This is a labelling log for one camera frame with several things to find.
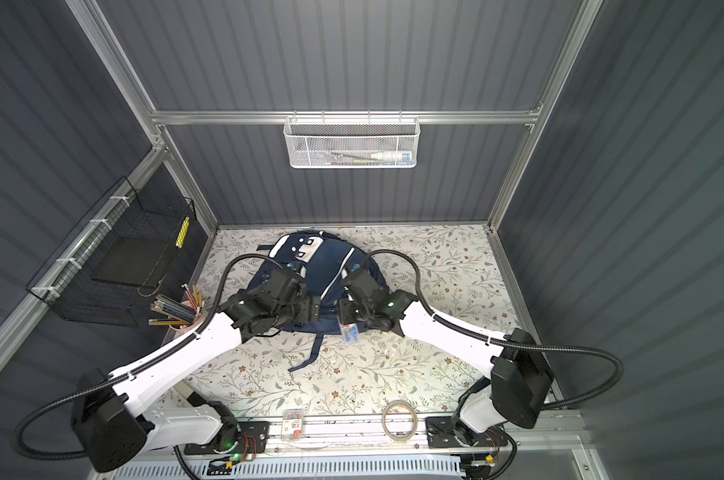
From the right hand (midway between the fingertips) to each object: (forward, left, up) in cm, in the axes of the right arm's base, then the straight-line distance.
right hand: (341, 310), depth 79 cm
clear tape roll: (-25, -11, -14) cm, 31 cm away
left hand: (+2, +9, +1) cm, 10 cm away
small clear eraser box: (-25, +12, -13) cm, 30 cm away
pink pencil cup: (+2, +46, -5) cm, 46 cm away
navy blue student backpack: (+19, +8, -2) cm, 21 cm away
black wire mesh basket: (+7, +55, +14) cm, 57 cm away
